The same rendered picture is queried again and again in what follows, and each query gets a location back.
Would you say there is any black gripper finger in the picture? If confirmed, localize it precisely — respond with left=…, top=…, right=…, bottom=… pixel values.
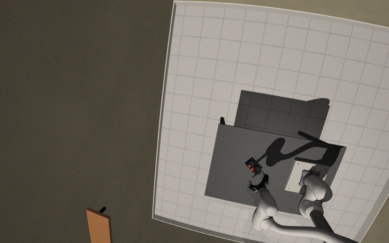
left=249, top=180, right=258, bottom=193
left=260, top=171, right=269, bottom=185

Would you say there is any black power strip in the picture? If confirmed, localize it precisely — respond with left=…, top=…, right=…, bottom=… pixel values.
left=245, top=159, right=262, bottom=178

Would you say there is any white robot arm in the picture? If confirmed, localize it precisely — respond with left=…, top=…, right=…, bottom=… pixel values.
left=252, top=168, right=359, bottom=243

